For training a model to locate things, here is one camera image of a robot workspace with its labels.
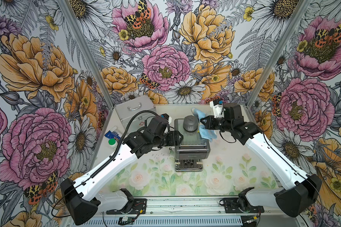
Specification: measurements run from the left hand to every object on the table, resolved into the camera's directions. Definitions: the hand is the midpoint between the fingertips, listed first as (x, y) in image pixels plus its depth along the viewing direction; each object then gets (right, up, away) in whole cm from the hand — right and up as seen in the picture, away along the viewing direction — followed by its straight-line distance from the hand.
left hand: (176, 142), depth 71 cm
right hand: (+13, +9, +4) cm, 16 cm away
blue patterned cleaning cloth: (+15, +4, -3) cm, 16 cm away
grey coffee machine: (+6, -5, -3) cm, 9 cm away
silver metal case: (-33, +18, +26) cm, 46 cm away
